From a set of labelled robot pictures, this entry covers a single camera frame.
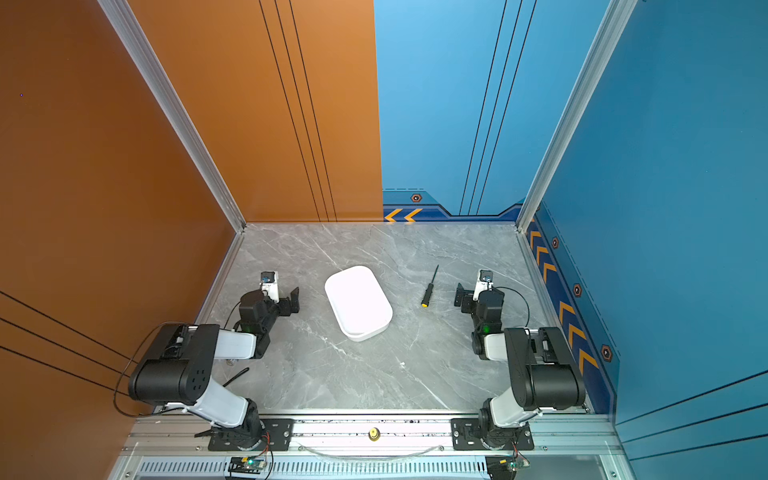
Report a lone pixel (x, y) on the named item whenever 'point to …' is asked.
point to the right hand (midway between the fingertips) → (474, 285)
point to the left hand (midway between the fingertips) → (282, 285)
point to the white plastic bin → (358, 303)
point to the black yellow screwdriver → (429, 291)
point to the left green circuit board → (247, 465)
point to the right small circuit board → (501, 467)
